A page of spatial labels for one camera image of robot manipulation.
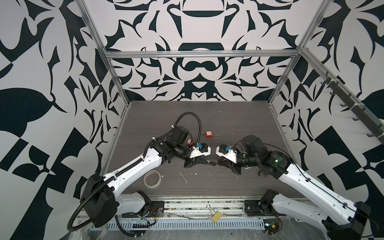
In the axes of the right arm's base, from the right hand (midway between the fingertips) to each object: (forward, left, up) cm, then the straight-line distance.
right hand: (220, 160), depth 69 cm
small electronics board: (-23, -24, -22) cm, 40 cm away
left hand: (+1, +5, -1) cm, 6 cm away
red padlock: (+26, +2, -18) cm, 31 cm away
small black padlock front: (-1, +4, 0) cm, 4 cm away
